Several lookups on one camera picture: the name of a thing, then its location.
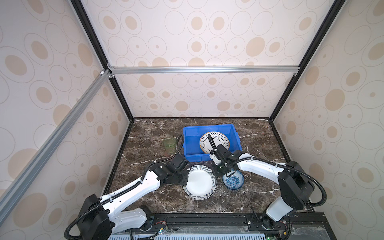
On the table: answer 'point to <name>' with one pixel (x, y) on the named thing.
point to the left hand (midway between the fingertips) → (190, 178)
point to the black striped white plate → (201, 183)
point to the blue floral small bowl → (233, 182)
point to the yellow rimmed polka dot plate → (217, 137)
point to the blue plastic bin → (191, 137)
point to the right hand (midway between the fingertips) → (213, 172)
